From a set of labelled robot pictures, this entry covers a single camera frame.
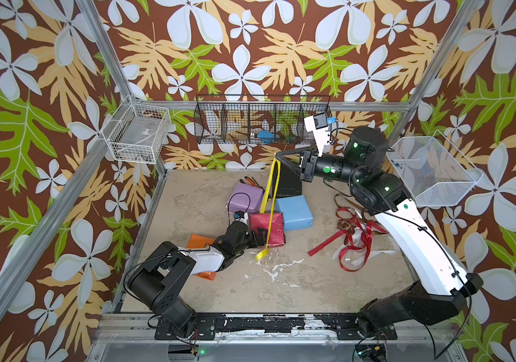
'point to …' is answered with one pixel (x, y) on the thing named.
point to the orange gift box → (198, 241)
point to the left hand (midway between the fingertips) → (260, 231)
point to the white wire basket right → (434, 173)
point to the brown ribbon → (347, 225)
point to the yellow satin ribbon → (265, 197)
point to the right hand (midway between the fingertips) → (277, 157)
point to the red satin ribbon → (343, 232)
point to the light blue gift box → (296, 211)
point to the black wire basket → (256, 118)
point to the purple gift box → (244, 197)
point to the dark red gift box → (262, 220)
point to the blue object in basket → (265, 136)
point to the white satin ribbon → (354, 252)
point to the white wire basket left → (138, 132)
